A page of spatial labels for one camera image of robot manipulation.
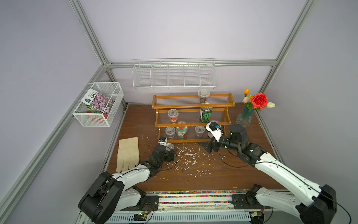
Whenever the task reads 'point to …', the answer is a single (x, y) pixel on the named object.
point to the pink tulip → (245, 99)
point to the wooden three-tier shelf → (182, 118)
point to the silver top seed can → (169, 146)
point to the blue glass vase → (244, 119)
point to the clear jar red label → (173, 114)
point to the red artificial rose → (259, 101)
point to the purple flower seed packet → (97, 101)
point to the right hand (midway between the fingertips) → (203, 134)
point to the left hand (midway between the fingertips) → (170, 150)
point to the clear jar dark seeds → (203, 94)
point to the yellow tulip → (246, 91)
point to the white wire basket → (87, 117)
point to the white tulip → (270, 105)
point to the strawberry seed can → (182, 132)
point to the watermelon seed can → (205, 114)
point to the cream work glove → (128, 155)
